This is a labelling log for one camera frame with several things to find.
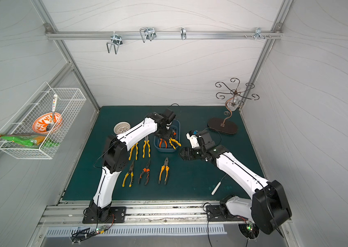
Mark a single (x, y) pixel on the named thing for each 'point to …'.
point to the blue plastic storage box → (162, 145)
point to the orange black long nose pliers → (146, 170)
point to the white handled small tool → (216, 187)
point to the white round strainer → (121, 127)
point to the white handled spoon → (51, 124)
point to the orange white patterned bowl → (39, 124)
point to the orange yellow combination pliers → (167, 169)
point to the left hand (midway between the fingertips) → (165, 136)
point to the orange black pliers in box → (160, 142)
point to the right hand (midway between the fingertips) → (185, 151)
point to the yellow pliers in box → (170, 140)
